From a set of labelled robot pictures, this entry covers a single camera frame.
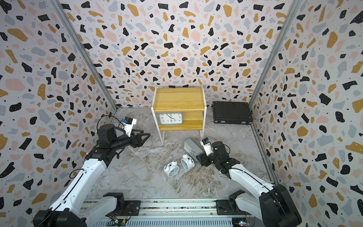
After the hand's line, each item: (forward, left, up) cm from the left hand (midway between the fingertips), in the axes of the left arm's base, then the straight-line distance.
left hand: (146, 133), depth 75 cm
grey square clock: (+14, -12, -4) cm, 19 cm away
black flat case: (+39, -63, -26) cm, 79 cm away
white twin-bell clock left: (-13, -13, -17) cm, 25 cm away
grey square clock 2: (0, -25, -18) cm, 30 cm away
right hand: (-4, -30, -17) cm, 35 cm away
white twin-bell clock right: (-10, -22, -16) cm, 29 cm away
